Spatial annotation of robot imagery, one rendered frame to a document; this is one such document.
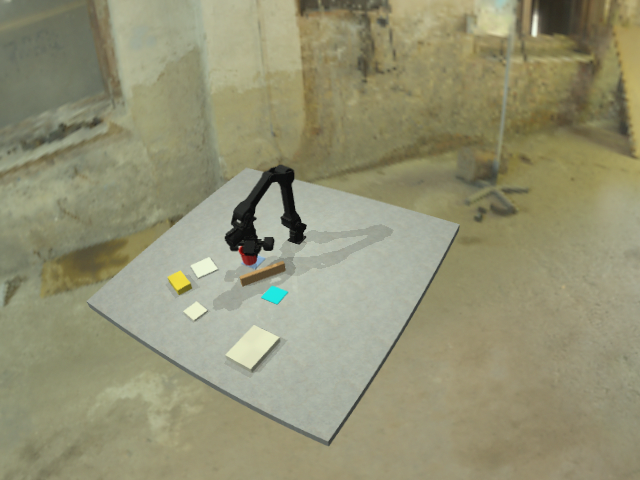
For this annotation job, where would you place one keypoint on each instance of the red cup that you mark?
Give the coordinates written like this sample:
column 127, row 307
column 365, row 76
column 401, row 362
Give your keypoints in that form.
column 247, row 260

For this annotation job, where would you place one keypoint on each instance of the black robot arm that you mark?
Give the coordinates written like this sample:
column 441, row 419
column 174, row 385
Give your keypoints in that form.
column 244, row 212

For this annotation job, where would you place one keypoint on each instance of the yellow rectangular block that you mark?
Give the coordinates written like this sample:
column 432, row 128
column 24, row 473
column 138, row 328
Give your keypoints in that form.
column 179, row 282

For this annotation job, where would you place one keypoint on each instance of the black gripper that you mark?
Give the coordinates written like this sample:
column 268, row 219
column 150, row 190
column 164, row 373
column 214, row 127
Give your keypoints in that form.
column 267, row 244

